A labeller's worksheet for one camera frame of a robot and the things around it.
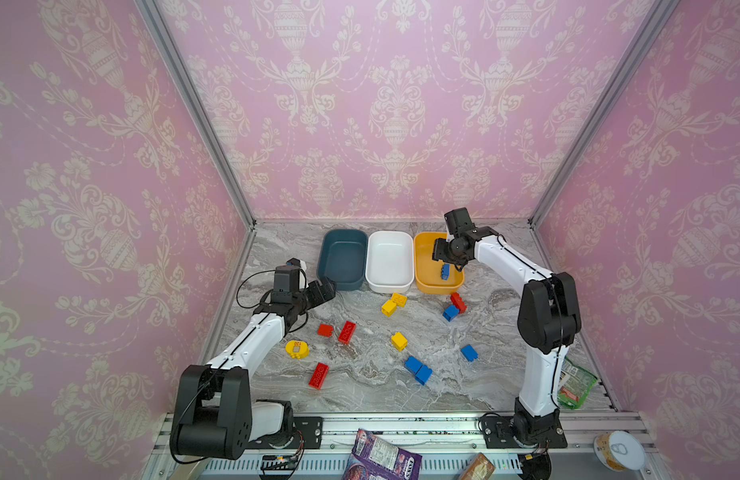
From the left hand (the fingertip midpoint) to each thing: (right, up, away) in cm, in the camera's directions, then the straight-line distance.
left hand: (327, 289), depth 88 cm
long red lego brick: (-1, -23, -7) cm, 24 cm away
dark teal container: (+2, +8, +22) cm, 23 cm away
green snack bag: (+68, -25, -8) cm, 73 cm away
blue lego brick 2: (+38, +4, +15) cm, 41 cm away
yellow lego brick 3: (+21, -15, -1) cm, 26 cm away
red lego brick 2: (+41, -5, +8) cm, 42 cm away
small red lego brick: (-1, -13, +4) cm, 14 cm away
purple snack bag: (+14, -37, -20) cm, 44 cm away
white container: (+20, +7, +21) cm, 30 cm away
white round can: (+70, -34, -21) cm, 80 cm away
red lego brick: (+6, -13, +1) cm, 15 cm away
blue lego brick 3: (+25, -21, -3) cm, 33 cm away
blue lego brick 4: (+28, -23, -7) cm, 36 cm away
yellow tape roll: (-7, -18, -2) cm, 19 cm away
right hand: (+36, +11, +9) cm, 39 cm away
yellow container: (+33, +4, +18) cm, 37 cm away
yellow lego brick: (+22, -5, +9) cm, 24 cm away
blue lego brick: (+38, -9, +6) cm, 40 cm away
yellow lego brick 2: (+18, -7, +6) cm, 21 cm away
